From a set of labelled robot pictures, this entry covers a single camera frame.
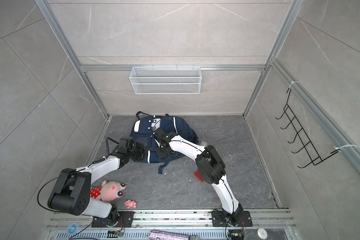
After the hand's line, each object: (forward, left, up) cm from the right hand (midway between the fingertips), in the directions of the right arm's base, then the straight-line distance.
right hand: (162, 152), depth 93 cm
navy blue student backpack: (+14, +14, +5) cm, 21 cm away
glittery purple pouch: (-43, -1, -1) cm, 43 cm away
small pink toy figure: (-29, +15, -2) cm, 33 cm away
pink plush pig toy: (-24, +26, +3) cm, 36 cm away
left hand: (+3, +7, +7) cm, 10 cm away
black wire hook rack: (-16, -69, +26) cm, 75 cm away
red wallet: (-13, -22, -4) cm, 26 cm away
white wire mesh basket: (+42, -2, +26) cm, 49 cm away
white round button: (-43, -50, -4) cm, 66 cm away
